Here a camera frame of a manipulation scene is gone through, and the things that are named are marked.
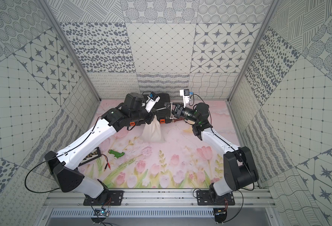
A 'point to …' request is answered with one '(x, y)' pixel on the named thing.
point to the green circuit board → (100, 212)
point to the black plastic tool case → (162, 112)
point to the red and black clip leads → (107, 164)
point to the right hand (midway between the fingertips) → (165, 105)
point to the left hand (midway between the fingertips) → (154, 107)
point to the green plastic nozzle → (116, 154)
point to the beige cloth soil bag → (152, 132)
